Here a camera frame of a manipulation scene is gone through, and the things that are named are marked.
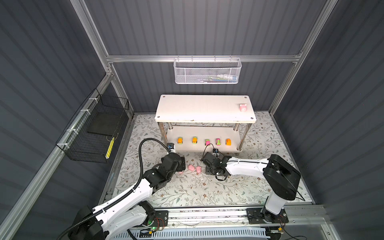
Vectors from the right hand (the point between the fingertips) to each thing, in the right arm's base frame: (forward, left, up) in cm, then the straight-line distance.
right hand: (210, 170), depth 90 cm
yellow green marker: (-5, +47, +29) cm, 56 cm away
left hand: (+2, +18, +14) cm, 23 cm away
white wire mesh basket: (+78, +1, +21) cm, 81 cm away
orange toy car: (+15, -12, +8) cm, 21 cm away
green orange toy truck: (+16, +9, +9) cm, 21 cm away
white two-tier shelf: (+39, +4, 0) cm, 39 cm away
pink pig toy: (-2, +18, +1) cm, 18 cm away
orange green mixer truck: (+16, +19, +9) cm, 26 cm away
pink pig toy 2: (+1, +12, +3) cm, 12 cm away
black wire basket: (+5, +60, +30) cm, 67 cm away
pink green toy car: (+15, -5, +8) cm, 18 cm away
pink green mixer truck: (+15, +1, +8) cm, 17 cm away
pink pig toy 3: (0, +7, +2) cm, 7 cm away
